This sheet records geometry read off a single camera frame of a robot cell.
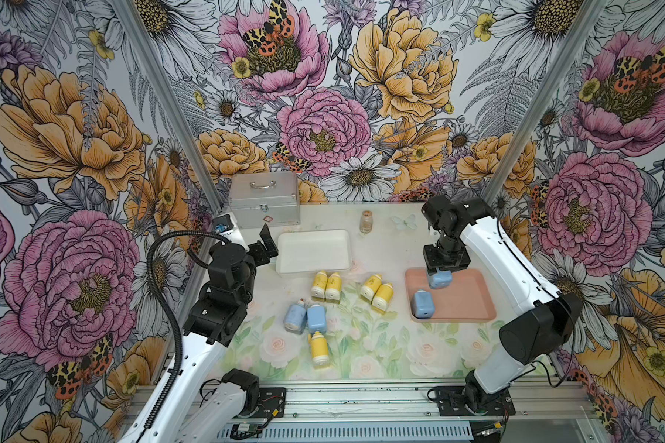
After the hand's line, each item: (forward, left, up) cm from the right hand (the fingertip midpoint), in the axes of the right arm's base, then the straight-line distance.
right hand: (441, 275), depth 76 cm
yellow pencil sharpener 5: (-14, +34, -13) cm, 39 cm away
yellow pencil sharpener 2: (+5, +30, -13) cm, 33 cm away
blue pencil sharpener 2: (-5, +35, -15) cm, 38 cm away
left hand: (+5, +49, +12) cm, 51 cm away
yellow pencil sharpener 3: (+4, +18, -13) cm, 23 cm away
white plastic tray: (+23, +39, -18) cm, 49 cm away
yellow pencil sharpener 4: (+1, +14, -13) cm, 19 cm away
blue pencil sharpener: (-5, +41, -12) cm, 43 cm away
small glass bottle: (+35, +16, -17) cm, 42 cm away
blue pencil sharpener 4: (-2, +3, -13) cm, 13 cm away
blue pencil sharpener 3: (-1, 0, -1) cm, 1 cm away
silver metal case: (+39, +54, -5) cm, 67 cm away
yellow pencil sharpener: (+6, +34, -13) cm, 37 cm away
